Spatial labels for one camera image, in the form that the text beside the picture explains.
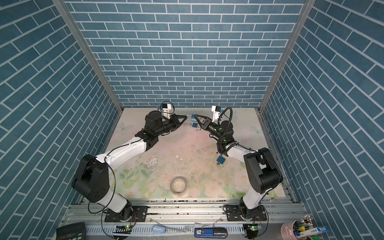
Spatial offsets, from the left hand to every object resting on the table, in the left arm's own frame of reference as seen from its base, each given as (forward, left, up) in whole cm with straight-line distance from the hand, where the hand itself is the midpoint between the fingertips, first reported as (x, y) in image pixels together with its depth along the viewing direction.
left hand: (188, 118), depth 78 cm
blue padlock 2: (+18, -4, -28) cm, 33 cm away
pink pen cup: (-48, -43, -20) cm, 68 cm away
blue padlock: (0, -2, -1) cm, 2 cm away
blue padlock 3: (-10, -20, -28) cm, 36 cm away
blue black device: (-48, -10, -23) cm, 54 cm away
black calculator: (-46, +52, -26) cm, 74 cm away
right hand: (+1, -2, 0) cm, 2 cm away
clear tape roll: (-26, +6, -28) cm, 39 cm away
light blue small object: (-45, +15, -26) cm, 54 cm away
